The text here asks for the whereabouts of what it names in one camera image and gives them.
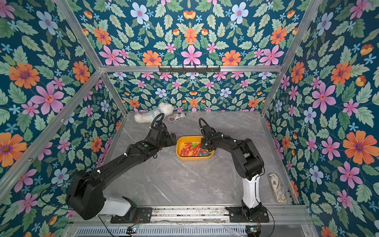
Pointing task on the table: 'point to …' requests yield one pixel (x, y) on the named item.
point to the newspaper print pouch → (176, 116)
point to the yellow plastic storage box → (189, 148)
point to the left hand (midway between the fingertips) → (171, 136)
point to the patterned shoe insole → (278, 190)
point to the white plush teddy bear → (168, 109)
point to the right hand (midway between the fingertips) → (205, 144)
